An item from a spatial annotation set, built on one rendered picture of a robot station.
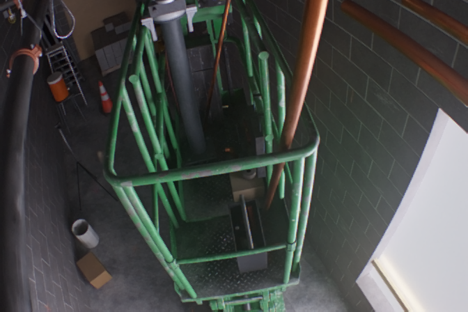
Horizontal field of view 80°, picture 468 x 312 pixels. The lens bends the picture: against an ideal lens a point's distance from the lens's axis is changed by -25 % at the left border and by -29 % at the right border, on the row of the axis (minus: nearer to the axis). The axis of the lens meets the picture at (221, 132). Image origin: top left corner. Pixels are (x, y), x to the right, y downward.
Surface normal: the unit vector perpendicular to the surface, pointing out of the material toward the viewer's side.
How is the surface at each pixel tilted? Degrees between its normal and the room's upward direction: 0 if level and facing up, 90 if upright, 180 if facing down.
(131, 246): 0
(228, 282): 0
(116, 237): 0
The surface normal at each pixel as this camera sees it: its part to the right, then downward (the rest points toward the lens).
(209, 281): -0.12, -0.71
